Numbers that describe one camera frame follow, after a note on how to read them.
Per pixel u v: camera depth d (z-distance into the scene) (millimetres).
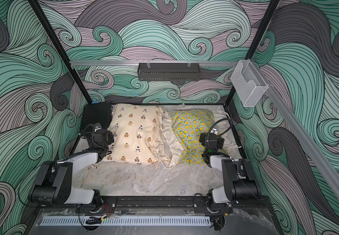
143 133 908
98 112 1141
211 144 699
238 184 432
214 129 772
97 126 764
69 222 760
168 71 1001
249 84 781
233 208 727
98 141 698
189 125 951
